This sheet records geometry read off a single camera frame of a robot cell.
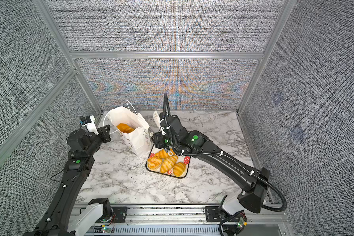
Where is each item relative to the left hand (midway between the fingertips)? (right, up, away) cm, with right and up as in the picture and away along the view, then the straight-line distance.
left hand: (111, 123), depth 74 cm
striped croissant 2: (+28, -23, +12) cm, 38 cm away
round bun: (+19, -23, +14) cm, 33 cm away
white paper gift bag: (+1, -1, +26) cm, 26 cm away
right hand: (+23, -5, -6) cm, 24 cm away
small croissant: (+34, -26, +11) cm, 44 cm away
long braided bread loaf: (-1, -3, +20) cm, 20 cm away
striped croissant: (+25, -19, +17) cm, 35 cm away
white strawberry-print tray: (+38, -22, +18) cm, 48 cm away
